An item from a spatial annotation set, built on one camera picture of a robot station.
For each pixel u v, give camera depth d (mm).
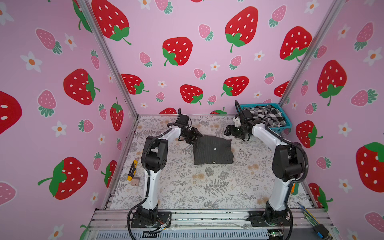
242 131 804
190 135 927
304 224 735
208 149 904
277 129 1039
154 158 582
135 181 850
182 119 866
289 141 528
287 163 515
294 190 805
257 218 732
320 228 699
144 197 620
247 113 763
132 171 894
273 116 1047
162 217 747
